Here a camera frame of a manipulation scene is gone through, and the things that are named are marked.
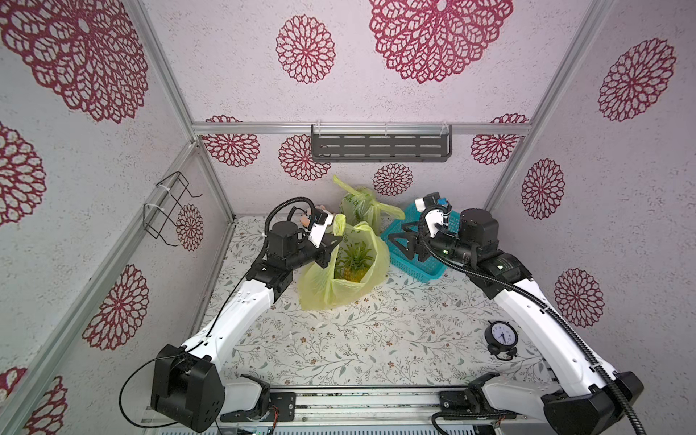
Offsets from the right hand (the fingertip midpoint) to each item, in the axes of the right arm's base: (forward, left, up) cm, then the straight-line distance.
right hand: (396, 229), depth 66 cm
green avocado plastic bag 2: (-6, +20, -19) cm, 28 cm away
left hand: (+4, +14, -9) cm, 17 cm away
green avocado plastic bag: (+25, +9, -16) cm, 31 cm away
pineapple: (+4, +11, -19) cm, 22 cm away
